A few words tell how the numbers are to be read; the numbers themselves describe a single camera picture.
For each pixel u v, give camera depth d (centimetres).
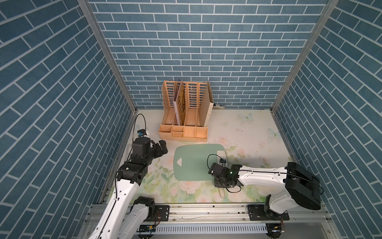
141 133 64
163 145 68
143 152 53
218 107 123
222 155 96
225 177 63
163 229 77
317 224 75
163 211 74
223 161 79
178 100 91
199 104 116
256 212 73
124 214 45
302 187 43
